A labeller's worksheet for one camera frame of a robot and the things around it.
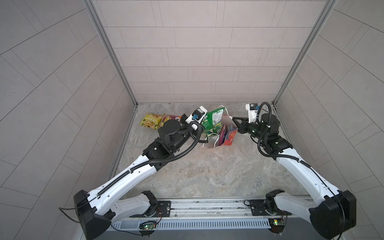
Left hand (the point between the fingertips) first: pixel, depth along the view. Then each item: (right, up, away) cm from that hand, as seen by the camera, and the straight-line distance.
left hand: (207, 111), depth 61 cm
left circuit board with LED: (-26, -50, +3) cm, 56 cm away
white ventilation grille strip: (-34, -53, +7) cm, 63 cm away
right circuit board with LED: (+33, -52, +8) cm, 62 cm away
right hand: (+13, -3, +13) cm, 19 cm away
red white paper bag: (+5, -19, +35) cm, 40 cm away
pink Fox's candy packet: (+10, -13, +23) cm, 28 cm away
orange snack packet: (-26, -3, +41) cm, 49 cm away
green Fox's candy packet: (+2, -5, +5) cm, 7 cm away
